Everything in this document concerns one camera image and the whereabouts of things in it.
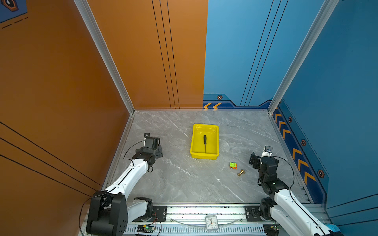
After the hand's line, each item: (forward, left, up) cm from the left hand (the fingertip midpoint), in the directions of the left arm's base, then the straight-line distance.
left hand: (150, 148), depth 88 cm
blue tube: (-38, -90, -4) cm, 97 cm away
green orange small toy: (-8, -50, -6) cm, 51 cm away
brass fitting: (-11, -55, -8) cm, 57 cm away
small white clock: (-36, -35, -6) cm, 51 cm away
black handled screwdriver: (+9, -34, -7) cm, 36 cm away
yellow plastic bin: (+4, -29, -8) cm, 30 cm away
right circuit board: (-38, -64, -9) cm, 75 cm away
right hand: (-3, -66, 0) cm, 66 cm away
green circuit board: (-39, -4, -10) cm, 40 cm away
